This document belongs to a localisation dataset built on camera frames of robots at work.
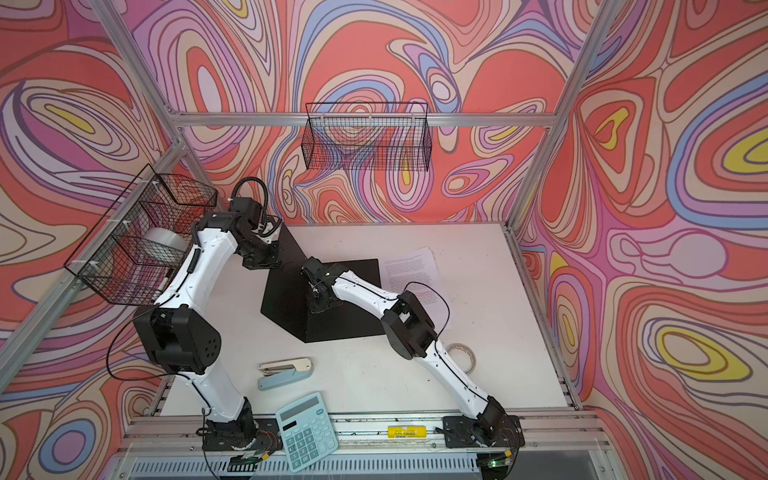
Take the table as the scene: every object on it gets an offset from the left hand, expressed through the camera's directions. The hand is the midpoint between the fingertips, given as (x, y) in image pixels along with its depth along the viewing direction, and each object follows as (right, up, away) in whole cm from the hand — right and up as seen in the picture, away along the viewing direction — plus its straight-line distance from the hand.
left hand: (284, 261), depth 85 cm
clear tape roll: (+52, -28, +2) cm, 59 cm away
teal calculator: (+10, -41, -13) cm, 44 cm away
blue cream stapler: (+1, -30, -4) cm, 31 cm away
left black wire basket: (-29, +4, -16) cm, 34 cm away
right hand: (+9, -17, +11) cm, 22 cm away
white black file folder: (+3, -8, -6) cm, 10 cm away
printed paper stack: (+41, -5, +20) cm, 46 cm away
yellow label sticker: (+34, -42, -12) cm, 56 cm away
